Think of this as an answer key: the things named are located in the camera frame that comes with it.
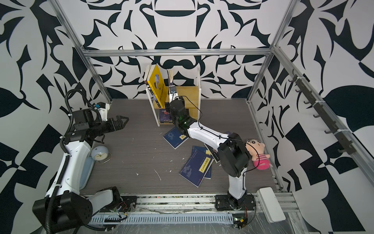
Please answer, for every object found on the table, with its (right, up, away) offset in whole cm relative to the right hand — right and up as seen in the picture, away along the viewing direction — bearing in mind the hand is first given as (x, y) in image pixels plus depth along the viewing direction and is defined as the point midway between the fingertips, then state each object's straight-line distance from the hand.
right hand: (172, 91), depth 81 cm
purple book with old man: (-7, -13, +19) cm, 24 cm away
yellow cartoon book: (-6, -18, +20) cm, 27 cm away
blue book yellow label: (+13, -43, +4) cm, 45 cm away
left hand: (-27, -15, -3) cm, 31 cm away
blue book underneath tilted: (+20, -36, +11) cm, 42 cm away
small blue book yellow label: (0, -28, +17) cm, 33 cm away
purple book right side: (+24, -36, +8) cm, 44 cm away
